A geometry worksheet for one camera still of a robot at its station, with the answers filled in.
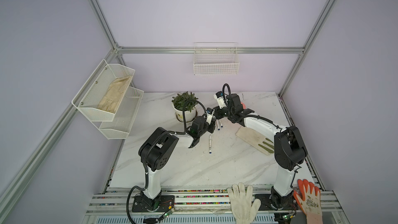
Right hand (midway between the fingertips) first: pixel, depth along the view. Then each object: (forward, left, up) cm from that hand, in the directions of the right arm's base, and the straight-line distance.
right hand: (211, 112), depth 92 cm
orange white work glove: (-43, -47, -14) cm, 65 cm away
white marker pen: (-14, 0, -14) cm, 20 cm away
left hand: (0, -1, -4) cm, 4 cm away
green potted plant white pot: (+1, +12, +2) cm, 12 cm away
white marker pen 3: (+1, -7, -13) cm, 15 cm away
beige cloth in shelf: (-4, +51, +17) cm, 54 cm away
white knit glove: (-48, -15, -15) cm, 52 cm away
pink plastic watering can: (+19, -25, -15) cm, 35 cm away
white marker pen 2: (0, -5, -13) cm, 14 cm away
